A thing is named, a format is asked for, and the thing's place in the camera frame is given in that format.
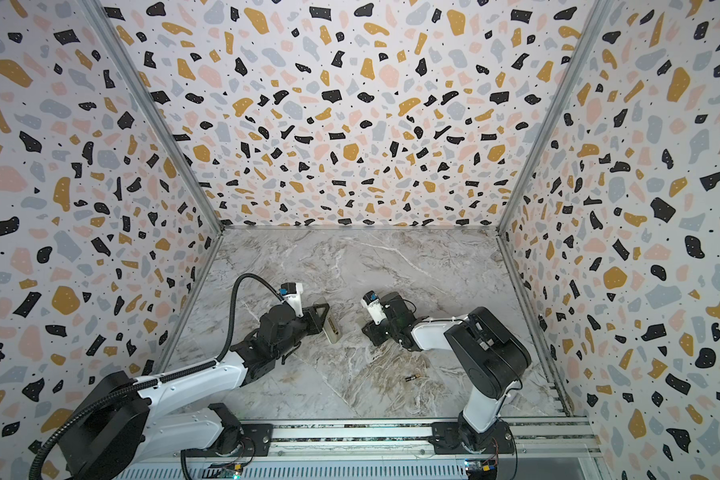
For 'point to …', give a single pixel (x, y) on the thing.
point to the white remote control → (332, 328)
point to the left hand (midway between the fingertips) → (328, 302)
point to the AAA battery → (410, 378)
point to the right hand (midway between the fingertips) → (362, 322)
